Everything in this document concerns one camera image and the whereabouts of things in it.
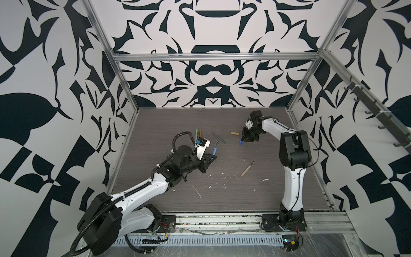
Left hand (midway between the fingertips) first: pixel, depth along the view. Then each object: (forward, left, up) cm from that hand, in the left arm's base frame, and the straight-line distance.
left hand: (216, 153), depth 76 cm
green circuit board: (-34, -31, -20) cm, 50 cm away
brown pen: (+25, +7, -18) cm, 32 cm away
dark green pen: (+22, -5, -19) cm, 30 cm away
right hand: (+21, -19, -17) cm, 33 cm away
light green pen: (+24, +10, -18) cm, 32 cm away
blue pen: (+1, 0, +3) cm, 3 cm away
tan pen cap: (+25, -14, -18) cm, 34 cm away
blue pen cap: (+18, -18, -19) cm, 32 cm away
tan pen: (0, -18, -18) cm, 25 cm away
